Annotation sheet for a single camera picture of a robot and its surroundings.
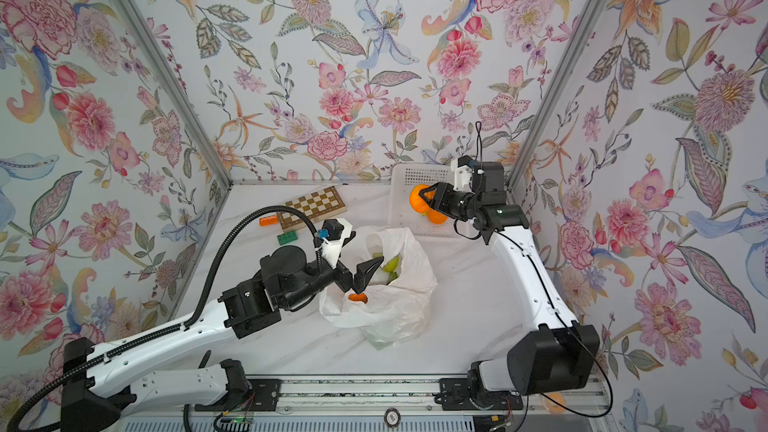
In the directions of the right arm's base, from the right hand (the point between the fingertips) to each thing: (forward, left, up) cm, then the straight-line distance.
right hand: (424, 194), depth 76 cm
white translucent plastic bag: (-24, +6, -17) cm, 30 cm away
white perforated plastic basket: (+33, +4, -25) cm, 42 cm away
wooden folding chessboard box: (+19, +36, -27) cm, 49 cm away
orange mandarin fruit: (-2, +2, -1) cm, 3 cm away
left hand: (-19, +12, +2) cm, 23 cm away
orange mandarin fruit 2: (-17, +17, -25) cm, 35 cm away
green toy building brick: (+5, +45, -29) cm, 53 cm away
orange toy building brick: (+13, +53, -29) cm, 62 cm away
